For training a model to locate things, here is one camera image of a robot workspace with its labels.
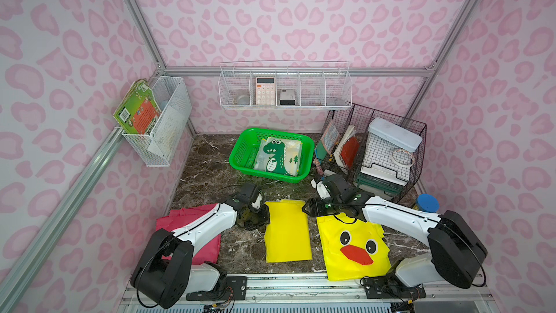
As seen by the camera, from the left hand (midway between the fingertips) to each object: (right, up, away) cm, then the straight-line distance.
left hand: (270, 221), depth 85 cm
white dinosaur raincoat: (+3, +25, +18) cm, 31 cm away
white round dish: (-13, +50, +8) cm, 52 cm away
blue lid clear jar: (+53, +11, -14) cm, 56 cm away
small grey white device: (+7, +50, +5) cm, 51 cm away
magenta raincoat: (-22, -9, -7) cm, 25 cm away
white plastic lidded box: (+46, +28, 0) cm, 54 cm away
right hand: (+14, +6, -1) cm, 15 cm away
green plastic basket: (-15, +29, +25) cm, 41 cm away
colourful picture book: (+27, +32, +21) cm, 47 cm away
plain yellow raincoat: (+7, -5, -2) cm, 9 cm away
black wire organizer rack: (+41, +44, +17) cm, 62 cm away
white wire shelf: (+6, +58, +13) cm, 59 cm away
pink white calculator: (-3, +54, +8) cm, 54 cm away
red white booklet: (+34, +27, +15) cm, 46 cm away
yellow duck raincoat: (+31, -8, -5) cm, 32 cm away
